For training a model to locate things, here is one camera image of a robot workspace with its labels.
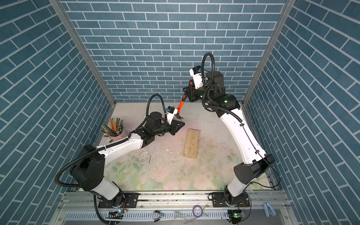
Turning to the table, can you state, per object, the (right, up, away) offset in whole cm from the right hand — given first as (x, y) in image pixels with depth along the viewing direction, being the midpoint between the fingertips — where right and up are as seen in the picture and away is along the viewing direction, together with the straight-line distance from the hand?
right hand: (187, 88), depth 67 cm
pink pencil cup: (-41, -26, +23) cm, 54 cm away
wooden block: (+3, -32, +24) cm, 40 cm away
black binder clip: (-15, -64, +3) cm, 65 cm away
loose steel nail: (-24, -40, +23) cm, 52 cm away
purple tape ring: (+3, -62, +3) cm, 62 cm away
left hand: (0, -19, +12) cm, 22 cm away
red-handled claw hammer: (-3, -8, +7) cm, 12 cm away
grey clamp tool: (+42, -61, +3) cm, 74 cm away
